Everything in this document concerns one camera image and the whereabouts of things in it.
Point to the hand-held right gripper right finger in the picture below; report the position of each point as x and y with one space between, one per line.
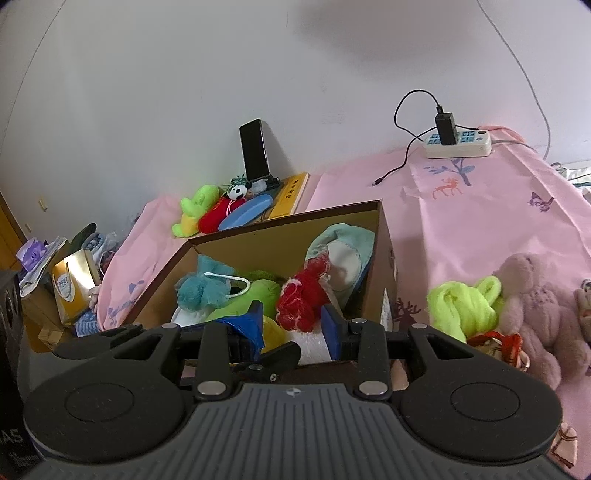
330 332

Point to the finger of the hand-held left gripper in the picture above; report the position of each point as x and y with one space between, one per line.
277 357
99 339

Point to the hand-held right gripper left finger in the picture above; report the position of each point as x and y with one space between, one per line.
256 323

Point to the white radish plush toy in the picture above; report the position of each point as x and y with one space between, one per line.
307 346

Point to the red fuzzy pouf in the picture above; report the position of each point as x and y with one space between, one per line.
298 300

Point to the teal green plush toy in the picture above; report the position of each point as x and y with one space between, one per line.
344 258

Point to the brown cardboard box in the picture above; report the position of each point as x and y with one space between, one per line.
277 240

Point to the yellow plush toy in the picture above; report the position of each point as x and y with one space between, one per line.
461 304

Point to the red white figure plush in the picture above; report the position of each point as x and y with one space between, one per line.
501 346

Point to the mauve teddy bear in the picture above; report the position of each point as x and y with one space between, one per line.
531 309

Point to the blue striped cloth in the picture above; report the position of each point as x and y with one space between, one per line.
87 325

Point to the small cardboard box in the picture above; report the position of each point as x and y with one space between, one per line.
39 318

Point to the teal mesh bath pouf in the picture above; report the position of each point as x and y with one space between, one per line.
203 288

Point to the yellow paper bag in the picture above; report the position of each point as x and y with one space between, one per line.
69 281

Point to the purple packet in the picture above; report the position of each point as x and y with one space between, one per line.
33 255

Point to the blue oval case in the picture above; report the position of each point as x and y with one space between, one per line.
244 212

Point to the red plush toy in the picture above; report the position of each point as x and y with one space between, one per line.
217 217

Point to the wooden cabinet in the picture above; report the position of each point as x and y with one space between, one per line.
7 230

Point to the yellow book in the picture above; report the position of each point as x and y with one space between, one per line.
288 196

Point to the green frog plush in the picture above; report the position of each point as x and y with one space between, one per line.
198 205

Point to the small panda toy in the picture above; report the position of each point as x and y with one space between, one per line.
238 191

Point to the black phone stand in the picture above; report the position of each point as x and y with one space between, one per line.
270 181

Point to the pink printed tablecloth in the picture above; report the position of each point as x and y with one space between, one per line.
461 221

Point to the black smartphone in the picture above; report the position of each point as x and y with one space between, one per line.
254 150

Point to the white power strip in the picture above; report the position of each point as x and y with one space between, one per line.
457 146

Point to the black charger plug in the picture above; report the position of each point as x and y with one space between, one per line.
445 127

